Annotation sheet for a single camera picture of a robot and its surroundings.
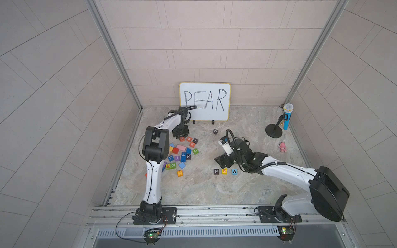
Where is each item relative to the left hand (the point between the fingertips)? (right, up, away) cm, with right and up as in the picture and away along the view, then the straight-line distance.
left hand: (185, 134), depth 103 cm
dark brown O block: (+20, +2, -1) cm, 20 cm away
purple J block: (-3, -12, -14) cm, 19 cm away
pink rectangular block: (-1, -7, -10) cm, 12 cm away
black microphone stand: (+59, +3, -1) cm, 59 cm away
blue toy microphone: (+59, +16, -19) cm, 64 cm away
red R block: (-1, -2, -6) cm, 7 cm away
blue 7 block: (-7, -12, -14) cm, 20 cm away
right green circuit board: (+50, -40, -35) cm, 73 cm away
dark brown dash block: (+7, -3, -7) cm, 10 cm away
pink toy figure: (+60, -6, -10) cm, 62 cm away
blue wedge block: (+3, -9, -10) cm, 14 cm away
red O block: (+3, -2, -6) cm, 7 cm away
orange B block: (0, -19, -20) cm, 28 cm away
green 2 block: (-5, -16, -17) cm, 24 cm away
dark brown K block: (+3, -11, -14) cm, 18 cm away
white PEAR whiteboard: (+18, +23, -2) cm, 30 cm away
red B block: (+5, -5, -7) cm, 10 cm away
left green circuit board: (-9, -38, -39) cm, 55 cm away
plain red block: (-5, -9, -10) cm, 14 cm away
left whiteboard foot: (+5, +9, +2) cm, 11 cm away
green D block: (+7, -9, -11) cm, 16 cm away
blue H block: (+1, -12, -13) cm, 18 cm away
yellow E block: (+24, -18, -19) cm, 36 cm away
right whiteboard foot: (+19, +8, +3) cm, 21 cm away
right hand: (+22, -9, -20) cm, 31 cm away
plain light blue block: (0, -16, -16) cm, 23 cm away
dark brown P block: (+19, -19, -19) cm, 33 cm away
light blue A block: (+29, -18, -20) cm, 40 cm away
